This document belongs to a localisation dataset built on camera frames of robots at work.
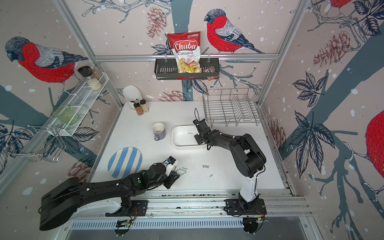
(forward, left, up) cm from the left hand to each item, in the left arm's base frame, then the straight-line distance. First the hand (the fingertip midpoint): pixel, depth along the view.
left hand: (180, 173), depth 81 cm
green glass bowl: (+17, +53, +31) cm, 63 cm away
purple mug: (+27, +16, +2) cm, 32 cm away
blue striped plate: (+8, +36, -5) cm, 37 cm away
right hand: (+26, -12, -1) cm, 29 cm away
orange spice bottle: (+47, +35, +2) cm, 59 cm away
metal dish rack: (+54, -37, -2) cm, 65 cm away
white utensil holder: (+58, +41, +6) cm, 71 cm away
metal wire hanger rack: (+6, +60, +19) cm, 63 cm away
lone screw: (+30, -4, -5) cm, 30 cm away
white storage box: (+26, 0, -4) cm, 26 cm away
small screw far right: (0, -18, -4) cm, 18 cm away
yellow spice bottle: (+50, +31, +2) cm, 58 cm away
